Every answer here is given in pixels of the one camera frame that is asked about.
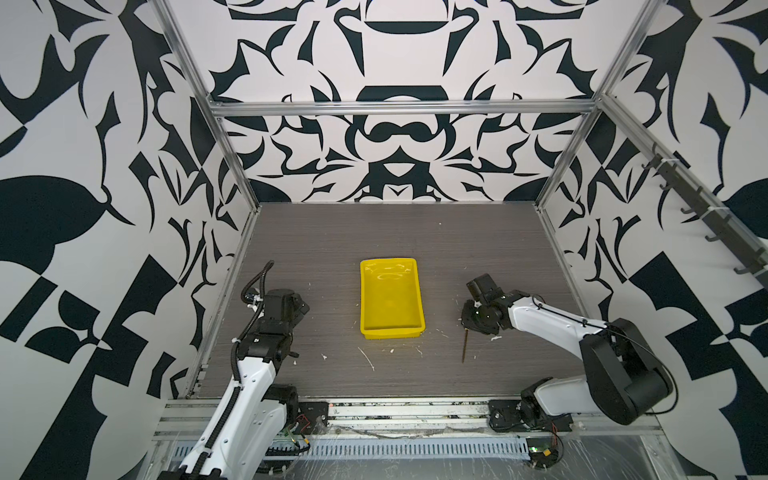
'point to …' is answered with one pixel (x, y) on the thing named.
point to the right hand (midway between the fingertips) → (467, 319)
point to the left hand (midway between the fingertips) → (284, 304)
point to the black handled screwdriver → (465, 343)
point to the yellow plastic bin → (390, 298)
